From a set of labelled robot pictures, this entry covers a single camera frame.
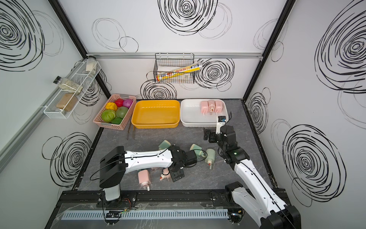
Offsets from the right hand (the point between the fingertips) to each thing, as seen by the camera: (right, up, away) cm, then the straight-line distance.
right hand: (212, 128), depth 79 cm
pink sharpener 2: (+5, +14, +29) cm, 33 cm away
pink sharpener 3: (+10, +13, +29) cm, 34 cm away
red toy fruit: (-68, +17, +33) cm, 78 cm away
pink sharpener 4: (-37, -26, -4) cm, 45 cm away
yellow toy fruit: (-72, +14, +29) cm, 78 cm away
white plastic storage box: (-11, +6, +24) cm, 27 cm away
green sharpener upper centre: (-28, -11, +8) cm, 32 cm away
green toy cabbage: (-71, +6, +22) cm, 74 cm away
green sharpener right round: (0, -18, +6) cm, 19 cm away
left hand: (-21, -24, +1) cm, 32 cm away
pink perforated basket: (-62, +1, +18) cm, 65 cm away
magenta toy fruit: (-60, +17, +31) cm, 70 cm away
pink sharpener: (-1, +13, +27) cm, 30 cm away
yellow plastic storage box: (-38, +8, +30) cm, 49 cm away
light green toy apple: (-62, +10, +24) cm, 67 cm away
